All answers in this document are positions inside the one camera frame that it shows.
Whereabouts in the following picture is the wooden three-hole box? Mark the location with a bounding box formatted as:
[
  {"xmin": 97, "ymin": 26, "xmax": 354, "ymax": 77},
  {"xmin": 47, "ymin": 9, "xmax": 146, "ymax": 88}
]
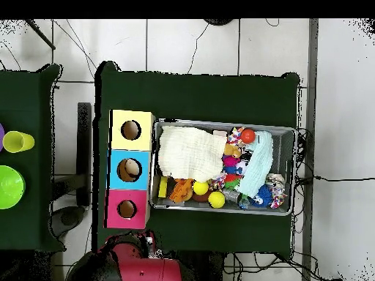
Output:
[{"xmin": 103, "ymin": 109, "xmax": 156, "ymax": 230}]

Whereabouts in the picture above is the metal mesh bin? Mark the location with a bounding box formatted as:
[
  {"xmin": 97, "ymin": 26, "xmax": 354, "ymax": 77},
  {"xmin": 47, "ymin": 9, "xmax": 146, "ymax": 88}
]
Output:
[{"xmin": 148, "ymin": 118, "xmax": 299, "ymax": 217}]

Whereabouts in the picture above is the cream muslin cloth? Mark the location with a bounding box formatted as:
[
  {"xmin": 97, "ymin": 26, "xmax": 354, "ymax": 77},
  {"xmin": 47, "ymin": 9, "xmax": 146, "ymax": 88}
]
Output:
[{"xmin": 157, "ymin": 125, "xmax": 228, "ymax": 184}]

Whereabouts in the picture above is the plain yellow ball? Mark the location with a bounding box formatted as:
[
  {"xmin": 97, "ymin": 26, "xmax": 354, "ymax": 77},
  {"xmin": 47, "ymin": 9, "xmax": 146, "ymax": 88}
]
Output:
[{"xmin": 192, "ymin": 180, "xmax": 209, "ymax": 196}]

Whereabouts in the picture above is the orange plastic toy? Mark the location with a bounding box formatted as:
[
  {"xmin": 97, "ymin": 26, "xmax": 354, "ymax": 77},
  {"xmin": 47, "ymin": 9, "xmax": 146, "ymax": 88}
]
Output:
[{"xmin": 168, "ymin": 178, "xmax": 194, "ymax": 203}]

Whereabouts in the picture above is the yellow block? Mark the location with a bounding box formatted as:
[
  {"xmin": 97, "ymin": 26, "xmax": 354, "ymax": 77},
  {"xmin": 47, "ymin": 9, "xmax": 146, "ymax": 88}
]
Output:
[{"xmin": 157, "ymin": 176, "xmax": 168, "ymax": 198}]

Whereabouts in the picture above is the brown plush toy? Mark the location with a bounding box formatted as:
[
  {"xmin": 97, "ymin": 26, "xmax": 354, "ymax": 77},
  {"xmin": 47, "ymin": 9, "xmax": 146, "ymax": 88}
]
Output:
[{"xmin": 223, "ymin": 143, "xmax": 242, "ymax": 159}]

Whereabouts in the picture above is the yellow ball with seam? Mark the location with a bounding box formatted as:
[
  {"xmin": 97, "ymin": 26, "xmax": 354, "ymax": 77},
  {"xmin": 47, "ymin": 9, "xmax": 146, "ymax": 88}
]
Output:
[{"xmin": 208, "ymin": 191, "xmax": 226, "ymax": 209}]

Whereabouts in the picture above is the dark green table cloth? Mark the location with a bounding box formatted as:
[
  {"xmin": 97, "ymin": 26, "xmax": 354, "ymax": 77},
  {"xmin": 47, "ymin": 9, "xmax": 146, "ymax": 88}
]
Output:
[{"xmin": 92, "ymin": 60, "xmax": 301, "ymax": 260}]

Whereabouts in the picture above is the orange ball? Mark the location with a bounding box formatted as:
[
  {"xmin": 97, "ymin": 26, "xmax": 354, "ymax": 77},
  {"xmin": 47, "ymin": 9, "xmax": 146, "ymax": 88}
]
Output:
[{"xmin": 240, "ymin": 128, "xmax": 256, "ymax": 145}]

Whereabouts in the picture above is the mint green muslin cloth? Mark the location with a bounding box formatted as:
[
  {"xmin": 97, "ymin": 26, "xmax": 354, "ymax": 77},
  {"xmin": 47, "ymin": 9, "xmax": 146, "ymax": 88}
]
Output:
[{"xmin": 235, "ymin": 130, "xmax": 274, "ymax": 198}]

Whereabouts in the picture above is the black flat panel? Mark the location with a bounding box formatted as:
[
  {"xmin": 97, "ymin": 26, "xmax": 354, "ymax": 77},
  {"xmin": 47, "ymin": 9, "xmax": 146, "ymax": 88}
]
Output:
[{"xmin": 76, "ymin": 102, "xmax": 92, "ymax": 207}]

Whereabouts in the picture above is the grey round base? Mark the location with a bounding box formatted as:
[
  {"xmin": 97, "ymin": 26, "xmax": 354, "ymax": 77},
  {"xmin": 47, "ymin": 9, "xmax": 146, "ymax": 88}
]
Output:
[{"xmin": 49, "ymin": 205, "xmax": 86, "ymax": 238}]

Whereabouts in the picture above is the black round object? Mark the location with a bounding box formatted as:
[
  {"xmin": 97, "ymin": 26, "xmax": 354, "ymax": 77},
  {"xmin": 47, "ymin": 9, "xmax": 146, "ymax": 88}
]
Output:
[{"xmin": 203, "ymin": 18, "xmax": 235, "ymax": 26}]

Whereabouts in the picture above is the yellow-green plastic cup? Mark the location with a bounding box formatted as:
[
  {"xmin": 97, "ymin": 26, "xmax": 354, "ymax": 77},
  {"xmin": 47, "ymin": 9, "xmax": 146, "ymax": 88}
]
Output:
[{"xmin": 2, "ymin": 130, "xmax": 36, "ymax": 154}]

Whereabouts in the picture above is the dark green side-table cloth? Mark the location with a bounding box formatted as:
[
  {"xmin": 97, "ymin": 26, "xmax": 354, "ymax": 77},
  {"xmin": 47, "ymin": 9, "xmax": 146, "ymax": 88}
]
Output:
[{"xmin": 0, "ymin": 63, "xmax": 66, "ymax": 253}]

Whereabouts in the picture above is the bright green plastic bowl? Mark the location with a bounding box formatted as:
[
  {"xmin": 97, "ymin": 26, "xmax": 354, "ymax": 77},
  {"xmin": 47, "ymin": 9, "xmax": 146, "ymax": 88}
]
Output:
[{"xmin": 0, "ymin": 165, "xmax": 26, "ymax": 210}]

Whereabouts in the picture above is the black tripod leg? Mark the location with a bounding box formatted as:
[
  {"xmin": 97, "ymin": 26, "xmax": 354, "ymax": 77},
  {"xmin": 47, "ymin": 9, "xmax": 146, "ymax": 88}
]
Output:
[{"xmin": 25, "ymin": 18, "xmax": 56, "ymax": 50}]

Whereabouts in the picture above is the black power cable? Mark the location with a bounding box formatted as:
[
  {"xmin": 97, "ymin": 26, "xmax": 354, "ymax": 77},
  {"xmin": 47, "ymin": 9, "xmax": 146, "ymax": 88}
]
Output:
[{"xmin": 294, "ymin": 173, "xmax": 375, "ymax": 184}]

